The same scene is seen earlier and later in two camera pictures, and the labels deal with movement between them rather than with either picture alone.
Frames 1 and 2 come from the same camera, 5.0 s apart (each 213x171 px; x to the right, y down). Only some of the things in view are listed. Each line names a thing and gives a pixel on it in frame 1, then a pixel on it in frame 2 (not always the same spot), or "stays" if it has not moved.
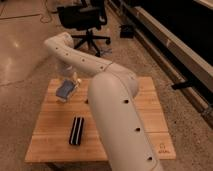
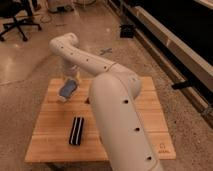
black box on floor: x=127 y=31 stays
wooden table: x=65 y=132 stays
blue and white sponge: x=66 y=89 stays
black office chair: x=88 y=15 -> x=9 y=8
